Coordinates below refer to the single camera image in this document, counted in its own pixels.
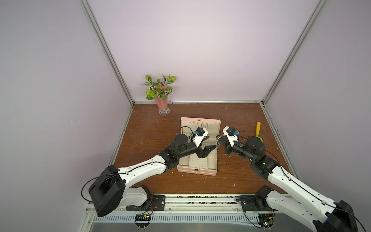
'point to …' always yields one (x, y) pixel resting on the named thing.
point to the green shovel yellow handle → (258, 126)
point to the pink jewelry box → (192, 164)
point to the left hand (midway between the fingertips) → (213, 142)
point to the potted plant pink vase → (159, 92)
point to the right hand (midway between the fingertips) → (220, 132)
